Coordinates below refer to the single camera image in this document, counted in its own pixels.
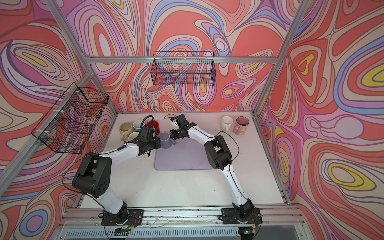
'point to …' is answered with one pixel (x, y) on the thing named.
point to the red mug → (155, 124)
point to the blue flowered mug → (137, 124)
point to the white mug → (226, 122)
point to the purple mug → (165, 142)
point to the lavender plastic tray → (186, 154)
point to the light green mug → (133, 135)
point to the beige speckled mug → (125, 129)
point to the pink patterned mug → (241, 125)
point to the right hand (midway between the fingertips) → (173, 138)
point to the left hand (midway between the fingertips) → (161, 140)
